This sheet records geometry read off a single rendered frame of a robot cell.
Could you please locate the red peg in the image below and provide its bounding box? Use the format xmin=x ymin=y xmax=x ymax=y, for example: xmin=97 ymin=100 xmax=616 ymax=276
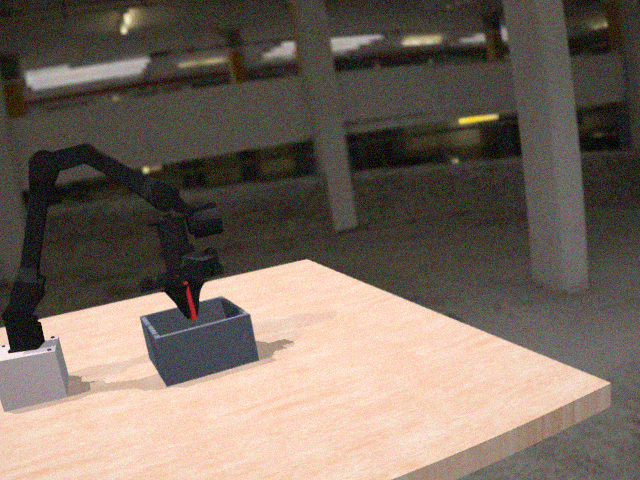
xmin=183 ymin=281 xmax=197 ymax=321

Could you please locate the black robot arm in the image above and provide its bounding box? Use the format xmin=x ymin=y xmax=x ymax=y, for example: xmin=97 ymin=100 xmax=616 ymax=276
xmin=1 ymin=143 xmax=223 ymax=353

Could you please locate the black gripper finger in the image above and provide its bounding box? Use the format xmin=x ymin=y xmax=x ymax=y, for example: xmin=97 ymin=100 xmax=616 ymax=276
xmin=188 ymin=279 xmax=207 ymax=316
xmin=161 ymin=284 xmax=192 ymax=319

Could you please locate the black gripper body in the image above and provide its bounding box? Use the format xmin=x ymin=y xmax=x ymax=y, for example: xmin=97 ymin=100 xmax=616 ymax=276
xmin=139 ymin=240 xmax=225 ymax=293

